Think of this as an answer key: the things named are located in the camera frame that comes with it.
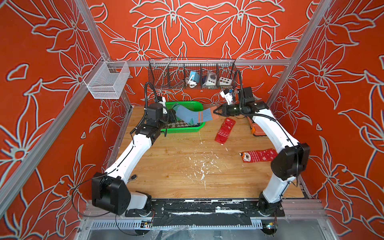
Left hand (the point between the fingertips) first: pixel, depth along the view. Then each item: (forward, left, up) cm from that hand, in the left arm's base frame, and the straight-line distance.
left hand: (174, 109), depth 80 cm
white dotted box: (+26, -29, +1) cm, 39 cm away
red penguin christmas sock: (-11, -52, -27) cm, 59 cm away
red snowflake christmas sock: (+8, -33, -27) cm, 43 cm away
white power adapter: (+23, -20, +5) cm, 31 cm away
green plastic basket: (+27, -9, -21) cm, 35 cm away
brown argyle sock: (+9, +1, -24) cm, 25 cm away
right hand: (0, -20, 0) cm, 20 cm away
